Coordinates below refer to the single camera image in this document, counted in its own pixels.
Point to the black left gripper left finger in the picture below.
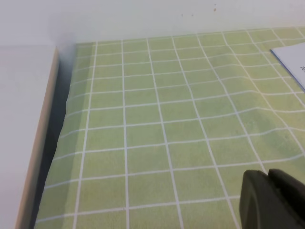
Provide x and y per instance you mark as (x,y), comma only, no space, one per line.
(261,204)

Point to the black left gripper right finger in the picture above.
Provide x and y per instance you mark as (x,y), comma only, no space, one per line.
(293,192)

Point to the white magazine book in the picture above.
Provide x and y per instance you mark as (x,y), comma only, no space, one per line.
(292,58)

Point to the green checkered tablecloth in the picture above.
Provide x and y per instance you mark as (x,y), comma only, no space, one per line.
(159,131)

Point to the white wooden side board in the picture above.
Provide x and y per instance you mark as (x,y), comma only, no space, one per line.
(27,80)

